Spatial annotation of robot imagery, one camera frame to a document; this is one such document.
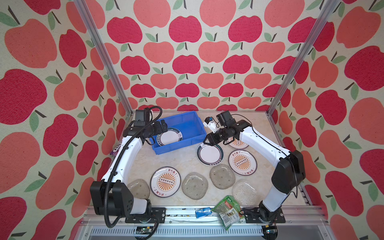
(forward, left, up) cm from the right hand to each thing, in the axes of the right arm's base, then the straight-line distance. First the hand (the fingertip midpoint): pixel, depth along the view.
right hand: (209, 139), depth 84 cm
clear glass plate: (-26, +38, -15) cm, 48 cm away
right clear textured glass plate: (-22, -23, -18) cm, 36 cm away
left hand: (+2, +27, +6) cm, 28 cm away
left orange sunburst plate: (-21, +24, -17) cm, 36 cm away
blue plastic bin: (+19, +12, -17) cm, 28 cm away
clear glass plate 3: (-13, -9, -18) cm, 24 cm away
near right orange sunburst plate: (-4, -22, -17) cm, 28 cm away
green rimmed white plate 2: (-1, -1, -16) cm, 16 cm away
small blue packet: (-34, +1, -18) cm, 38 cm away
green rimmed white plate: (+11, +26, -14) cm, 32 cm away
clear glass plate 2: (-21, +7, -17) cm, 28 cm away
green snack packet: (-32, -12, -16) cm, 38 cm away
